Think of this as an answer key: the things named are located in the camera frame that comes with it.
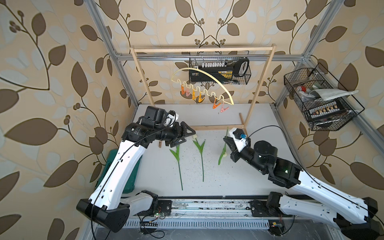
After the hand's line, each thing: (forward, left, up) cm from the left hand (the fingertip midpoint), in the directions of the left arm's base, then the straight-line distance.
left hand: (192, 135), depth 63 cm
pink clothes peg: (+16, -15, 0) cm, 22 cm away
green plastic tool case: (-13, +33, -30) cm, 46 cm away
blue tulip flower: (+7, +10, -33) cm, 35 cm away
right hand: (+1, -15, -3) cm, 15 cm away
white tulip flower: (+11, -5, -33) cm, 35 cm away
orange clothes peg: (+19, -11, -1) cm, 22 cm away
